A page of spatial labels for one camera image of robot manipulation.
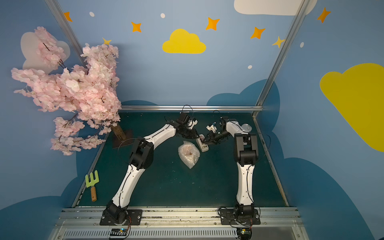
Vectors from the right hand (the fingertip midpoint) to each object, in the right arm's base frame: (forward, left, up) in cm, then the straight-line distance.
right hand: (206, 141), depth 99 cm
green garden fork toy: (-30, +66, -4) cm, 73 cm away
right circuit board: (-49, -20, -8) cm, 53 cm away
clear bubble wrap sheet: (-12, +11, +4) cm, 17 cm away
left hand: (+5, +5, +1) cm, 7 cm away
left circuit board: (-53, +43, -7) cm, 69 cm away
